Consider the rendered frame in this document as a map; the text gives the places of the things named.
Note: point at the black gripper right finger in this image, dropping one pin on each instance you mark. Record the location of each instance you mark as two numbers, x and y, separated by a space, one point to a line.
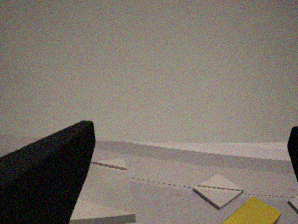
292 147

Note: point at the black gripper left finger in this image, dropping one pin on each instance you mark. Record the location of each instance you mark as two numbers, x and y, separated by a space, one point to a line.
40 183

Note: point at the yellow rectangular block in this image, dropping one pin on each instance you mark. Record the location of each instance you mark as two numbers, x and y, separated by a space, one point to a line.
254 212

